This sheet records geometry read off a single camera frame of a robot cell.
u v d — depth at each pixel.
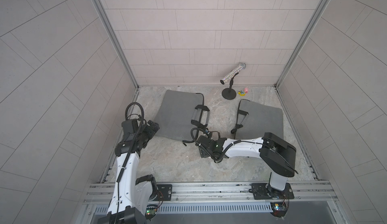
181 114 0.96
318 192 0.71
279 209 0.68
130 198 0.40
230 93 1.11
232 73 0.95
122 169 0.45
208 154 0.65
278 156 0.44
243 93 1.11
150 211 0.64
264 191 0.71
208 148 0.65
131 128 0.57
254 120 0.94
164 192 0.71
